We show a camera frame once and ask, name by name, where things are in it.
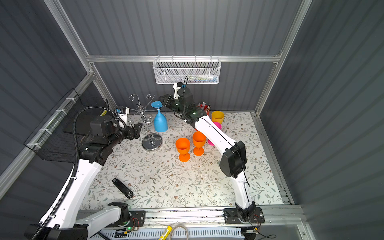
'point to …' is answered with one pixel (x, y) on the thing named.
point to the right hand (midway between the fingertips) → (159, 99)
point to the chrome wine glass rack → (150, 141)
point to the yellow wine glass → (217, 116)
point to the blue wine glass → (160, 121)
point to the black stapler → (127, 192)
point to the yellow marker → (166, 233)
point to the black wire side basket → (58, 138)
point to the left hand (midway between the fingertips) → (133, 122)
